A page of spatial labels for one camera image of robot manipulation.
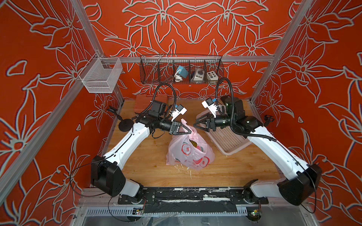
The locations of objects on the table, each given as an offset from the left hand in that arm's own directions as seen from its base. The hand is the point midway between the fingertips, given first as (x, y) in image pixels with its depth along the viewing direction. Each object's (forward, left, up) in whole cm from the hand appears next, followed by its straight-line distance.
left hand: (189, 132), depth 65 cm
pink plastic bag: (-6, 0, -7) cm, 10 cm away
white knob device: (+44, -5, +3) cm, 44 cm away
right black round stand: (+18, -47, -9) cm, 51 cm away
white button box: (+46, -15, 0) cm, 48 cm away
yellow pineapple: (-4, -2, -4) cm, 6 cm away
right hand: (+3, -2, +3) cm, 5 cm away
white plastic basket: (+7, -24, -17) cm, 31 cm away
